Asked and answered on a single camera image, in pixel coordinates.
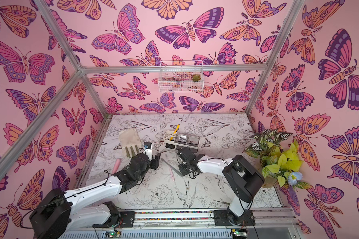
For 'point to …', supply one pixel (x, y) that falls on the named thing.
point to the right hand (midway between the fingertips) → (184, 166)
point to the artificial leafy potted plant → (277, 164)
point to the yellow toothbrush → (175, 131)
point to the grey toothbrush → (172, 168)
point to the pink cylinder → (116, 166)
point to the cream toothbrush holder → (174, 140)
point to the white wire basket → (181, 76)
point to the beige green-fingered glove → (130, 142)
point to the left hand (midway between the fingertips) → (158, 151)
